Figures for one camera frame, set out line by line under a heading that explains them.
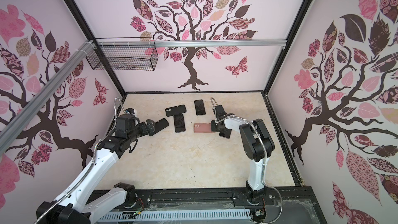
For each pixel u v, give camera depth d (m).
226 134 1.02
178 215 1.55
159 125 1.00
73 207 0.39
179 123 1.04
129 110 0.69
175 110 1.10
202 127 1.00
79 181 0.42
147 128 0.72
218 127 0.85
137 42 0.92
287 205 0.72
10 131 0.50
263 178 0.58
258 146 0.51
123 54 0.95
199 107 1.10
